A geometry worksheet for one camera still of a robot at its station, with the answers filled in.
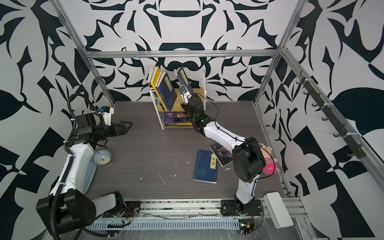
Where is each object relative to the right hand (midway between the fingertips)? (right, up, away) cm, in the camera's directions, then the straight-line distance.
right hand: (189, 90), depth 82 cm
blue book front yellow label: (-13, +1, +3) cm, 13 cm away
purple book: (+20, -38, +8) cm, 43 cm away
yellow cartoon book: (-5, -20, +18) cm, 27 cm away
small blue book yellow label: (-13, -1, +3) cm, 13 cm away
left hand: (-35, -17, -3) cm, 39 cm away
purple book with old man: (-13, -15, +18) cm, 27 cm away
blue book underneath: (+9, -43, +6) cm, 45 cm away
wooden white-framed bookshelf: (-7, -9, +8) cm, 14 cm away
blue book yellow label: (-4, +6, +2) cm, 7 cm away
